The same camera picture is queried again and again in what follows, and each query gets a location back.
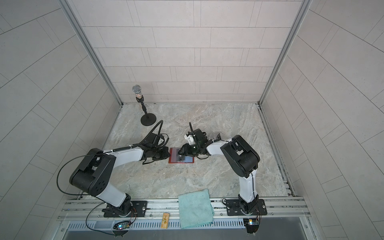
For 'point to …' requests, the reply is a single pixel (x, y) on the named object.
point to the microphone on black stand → (148, 119)
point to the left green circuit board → (123, 225)
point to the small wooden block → (165, 222)
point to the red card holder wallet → (175, 158)
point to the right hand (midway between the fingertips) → (181, 154)
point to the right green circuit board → (252, 225)
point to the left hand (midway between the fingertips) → (174, 152)
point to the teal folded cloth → (195, 209)
